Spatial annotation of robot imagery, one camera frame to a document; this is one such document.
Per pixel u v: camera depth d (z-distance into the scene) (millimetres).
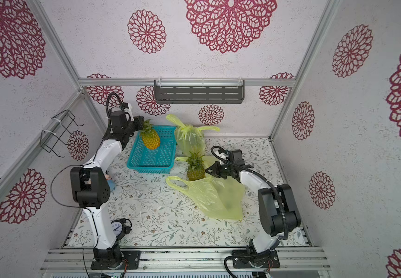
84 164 558
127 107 822
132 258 733
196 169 880
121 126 732
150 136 973
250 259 674
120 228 796
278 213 464
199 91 949
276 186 498
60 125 788
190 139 928
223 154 835
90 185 538
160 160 1093
